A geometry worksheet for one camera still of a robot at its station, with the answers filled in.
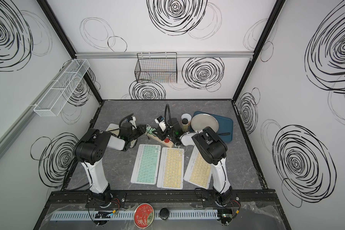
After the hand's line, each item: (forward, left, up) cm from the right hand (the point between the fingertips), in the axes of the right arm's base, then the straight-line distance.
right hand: (155, 130), depth 94 cm
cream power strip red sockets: (-6, -8, -5) cm, 11 cm away
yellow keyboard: (+4, +30, -5) cm, 31 cm away
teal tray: (+10, -50, -8) cm, 52 cm away
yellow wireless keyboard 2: (-23, -28, -6) cm, 37 cm away
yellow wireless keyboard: (-25, -12, -6) cm, 28 cm away
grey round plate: (+12, -31, -6) cm, 34 cm away
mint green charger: (-1, +3, +2) cm, 4 cm away
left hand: (+5, +7, -3) cm, 9 cm away
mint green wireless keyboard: (-23, +3, -7) cm, 24 cm away
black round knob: (-45, -10, +4) cm, 46 cm away
